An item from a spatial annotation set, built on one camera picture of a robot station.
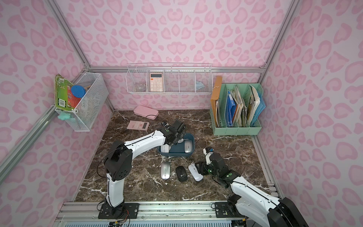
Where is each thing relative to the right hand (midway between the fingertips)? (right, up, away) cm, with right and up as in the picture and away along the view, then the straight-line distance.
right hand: (198, 163), depth 84 cm
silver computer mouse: (-20, -5, +4) cm, 21 cm away
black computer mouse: (-10, -6, 0) cm, 12 cm away
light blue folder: (+41, +33, +7) cm, 53 cm away
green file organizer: (+27, +32, +9) cm, 43 cm away
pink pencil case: (-41, +32, +34) cm, 62 cm away
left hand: (-11, +18, +10) cm, 23 cm away
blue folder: (+22, +32, +10) cm, 40 cm away
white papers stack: (+36, +38, +6) cm, 53 cm away
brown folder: (+9, +37, -4) cm, 38 cm away
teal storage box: (-13, +6, +11) cm, 18 cm away
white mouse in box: (-21, +7, +9) cm, 24 cm away
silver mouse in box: (-6, +8, +11) cm, 15 cm away
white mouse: (-2, -6, +1) cm, 6 cm away
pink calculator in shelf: (-27, +50, +11) cm, 58 cm away
